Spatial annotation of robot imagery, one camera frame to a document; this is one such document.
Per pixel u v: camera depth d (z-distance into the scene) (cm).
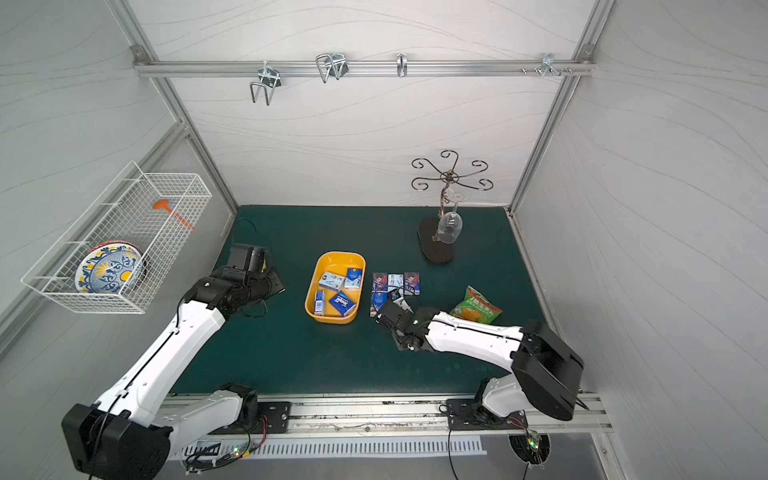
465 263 104
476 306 88
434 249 108
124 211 70
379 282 96
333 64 76
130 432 37
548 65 77
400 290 96
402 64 78
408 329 59
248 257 59
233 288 54
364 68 78
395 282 96
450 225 86
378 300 93
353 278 96
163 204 78
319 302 89
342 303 91
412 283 96
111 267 62
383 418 75
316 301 89
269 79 78
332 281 96
